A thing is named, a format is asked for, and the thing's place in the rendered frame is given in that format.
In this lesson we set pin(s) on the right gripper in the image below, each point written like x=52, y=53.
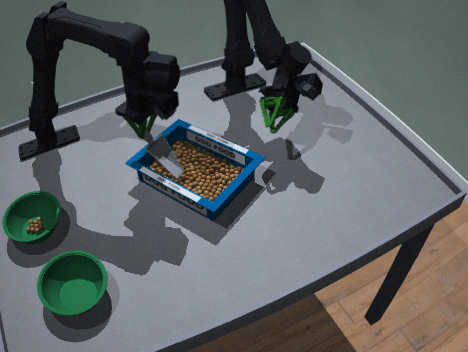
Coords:
x=132, y=117

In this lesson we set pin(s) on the green bowl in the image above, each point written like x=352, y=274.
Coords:
x=71, y=281
x=28, y=207

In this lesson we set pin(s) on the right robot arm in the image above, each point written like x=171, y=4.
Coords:
x=125, y=42

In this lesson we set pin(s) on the blue dog food box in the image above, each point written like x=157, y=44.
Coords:
x=235, y=154

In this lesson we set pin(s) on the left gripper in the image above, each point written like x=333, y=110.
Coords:
x=276, y=97

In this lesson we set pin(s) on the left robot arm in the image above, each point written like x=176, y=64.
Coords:
x=268, y=47

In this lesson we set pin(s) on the grey table edge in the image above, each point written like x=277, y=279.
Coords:
x=273, y=300

